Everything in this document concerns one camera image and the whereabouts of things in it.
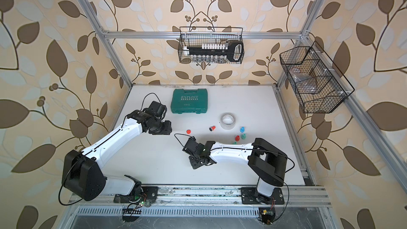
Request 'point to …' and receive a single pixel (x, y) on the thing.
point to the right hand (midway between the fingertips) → (197, 162)
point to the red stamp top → (212, 128)
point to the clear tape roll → (228, 121)
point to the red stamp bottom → (237, 138)
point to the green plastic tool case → (189, 101)
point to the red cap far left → (188, 131)
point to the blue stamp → (242, 130)
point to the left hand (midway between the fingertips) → (166, 128)
